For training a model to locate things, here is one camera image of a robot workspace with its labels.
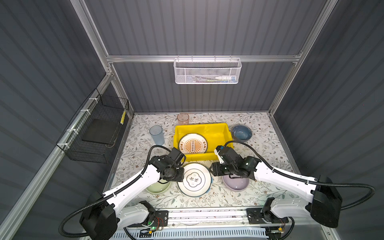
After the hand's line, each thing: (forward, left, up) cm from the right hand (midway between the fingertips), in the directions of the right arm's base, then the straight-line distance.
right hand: (213, 170), depth 79 cm
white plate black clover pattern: (-2, +9, -9) cm, 12 cm away
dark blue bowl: (+31, -23, -9) cm, 40 cm away
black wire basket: (+11, +61, +18) cm, 64 cm away
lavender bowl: (-5, -13, -8) cm, 16 cm away
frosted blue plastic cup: (+27, +36, -1) cm, 45 cm away
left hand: (-3, +18, -2) cm, 18 cm away
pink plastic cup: (+40, +19, -2) cm, 44 cm away
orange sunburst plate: (+23, +12, -9) cm, 27 cm away
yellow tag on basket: (+22, +50, +17) cm, 57 cm away
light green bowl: (-7, +31, -9) cm, 33 cm away
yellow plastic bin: (+31, -5, -9) cm, 32 cm away
